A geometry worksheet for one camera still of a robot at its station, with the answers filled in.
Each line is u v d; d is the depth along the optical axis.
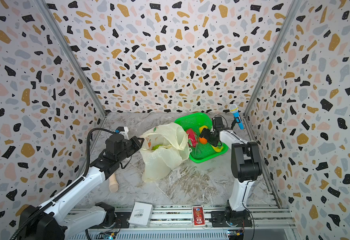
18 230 0.40
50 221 0.38
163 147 0.74
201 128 1.06
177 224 0.73
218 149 0.96
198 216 0.74
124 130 0.73
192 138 0.97
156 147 0.96
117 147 0.59
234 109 0.90
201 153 0.97
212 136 0.77
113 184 0.82
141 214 0.72
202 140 1.00
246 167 0.52
